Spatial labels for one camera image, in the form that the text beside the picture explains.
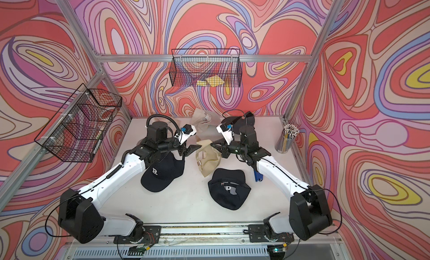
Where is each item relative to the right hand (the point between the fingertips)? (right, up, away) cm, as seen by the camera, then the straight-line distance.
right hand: (213, 147), depth 77 cm
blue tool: (+24, -17, +12) cm, 32 cm away
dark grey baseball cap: (+18, +12, +21) cm, 30 cm away
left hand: (-7, +4, -2) cm, 8 cm away
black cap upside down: (+8, -22, +9) cm, 25 cm away
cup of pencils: (+41, +6, +11) cm, 42 cm away
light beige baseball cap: (-6, +15, +37) cm, 40 cm away
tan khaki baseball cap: (-3, -5, +7) cm, 9 cm away
